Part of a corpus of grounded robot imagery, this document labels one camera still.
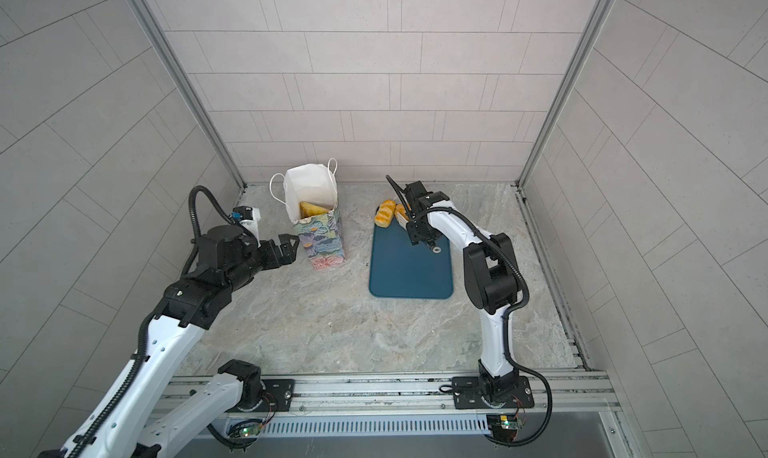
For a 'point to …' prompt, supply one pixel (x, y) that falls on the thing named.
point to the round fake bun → (400, 209)
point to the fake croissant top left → (384, 213)
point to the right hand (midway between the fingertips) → (422, 235)
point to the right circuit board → (503, 427)
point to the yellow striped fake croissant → (307, 210)
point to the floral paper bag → (310, 192)
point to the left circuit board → (250, 430)
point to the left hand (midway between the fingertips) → (290, 236)
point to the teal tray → (398, 268)
